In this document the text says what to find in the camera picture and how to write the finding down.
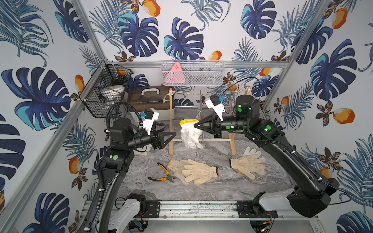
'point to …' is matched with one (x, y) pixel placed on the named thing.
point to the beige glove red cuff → (199, 173)
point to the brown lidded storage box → (143, 98)
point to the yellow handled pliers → (168, 177)
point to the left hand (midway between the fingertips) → (171, 128)
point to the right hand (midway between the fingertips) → (195, 122)
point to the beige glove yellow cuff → (177, 167)
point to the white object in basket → (112, 91)
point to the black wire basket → (107, 86)
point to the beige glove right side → (250, 163)
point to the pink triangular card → (176, 75)
